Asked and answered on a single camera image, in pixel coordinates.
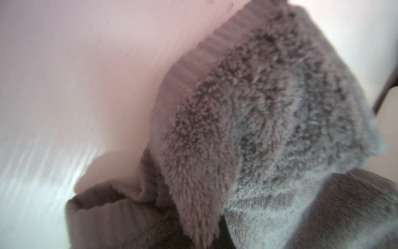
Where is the grey fluffy towel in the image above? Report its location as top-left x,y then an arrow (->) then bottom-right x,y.
66,1 -> 398,249

